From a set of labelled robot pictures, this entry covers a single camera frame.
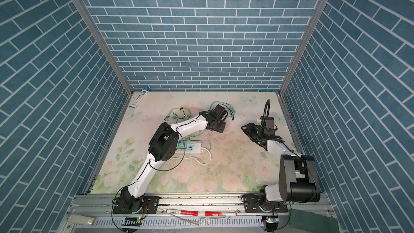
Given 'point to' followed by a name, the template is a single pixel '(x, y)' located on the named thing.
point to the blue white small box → (143, 94)
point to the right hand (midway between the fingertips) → (243, 126)
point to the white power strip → (192, 147)
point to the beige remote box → (80, 219)
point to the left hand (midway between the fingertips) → (222, 127)
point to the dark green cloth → (312, 222)
